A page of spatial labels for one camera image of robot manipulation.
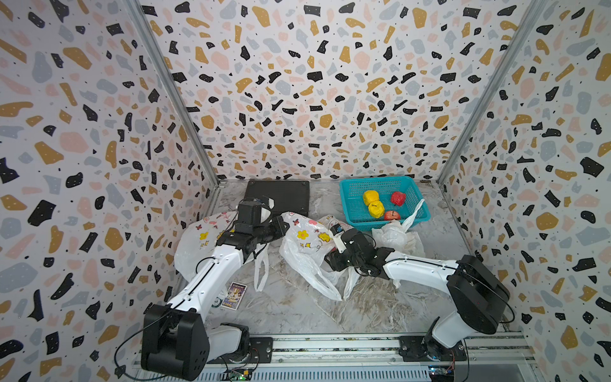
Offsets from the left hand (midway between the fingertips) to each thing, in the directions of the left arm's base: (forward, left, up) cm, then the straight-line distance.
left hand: (292, 224), depth 82 cm
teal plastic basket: (+21, -27, -21) cm, 41 cm away
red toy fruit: (+24, -46, -15) cm, 54 cm away
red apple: (+14, -41, -15) cm, 46 cm away
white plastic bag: (+1, +36, -9) cm, 37 cm away
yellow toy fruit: (+25, -33, -14) cm, 44 cm away
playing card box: (-18, +21, -18) cm, 33 cm away
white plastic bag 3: (-3, -36, -4) cm, 37 cm away
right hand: (-5, -14, -12) cm, 19 cm away
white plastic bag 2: (-3, -6, -7) cm, 10 cm away
